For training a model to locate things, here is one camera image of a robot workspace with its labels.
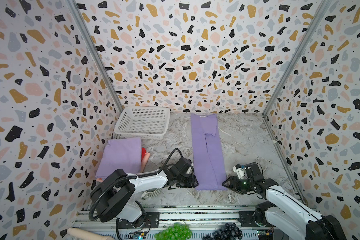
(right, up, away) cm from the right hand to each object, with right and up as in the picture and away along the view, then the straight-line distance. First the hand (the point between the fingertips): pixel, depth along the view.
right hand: (224, 183), depth 83 cm
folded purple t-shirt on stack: (-58, +16, +7) cm, 60 cm away
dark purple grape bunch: (-1, -15, -16) cm, 22 cm away
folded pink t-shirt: (-47, +10, +9) cm, 49 cm away
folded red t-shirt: (-49, +15, +16) cm, 54 cm away
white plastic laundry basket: (-55, +35, +34) cm, 74 cm away
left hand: (-15, +1, -1) cm, 15 cm away
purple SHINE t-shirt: (-7, +9, +12) cm, 16 cm away
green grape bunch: (-24, -16, -15) cm, 33 cm away
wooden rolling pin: (-71, -17, -14) cm, 74 cm away
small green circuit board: (-43, -20, -12) cm, 49 cm away
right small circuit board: (+19, -19, -11) cm, 29 cm away
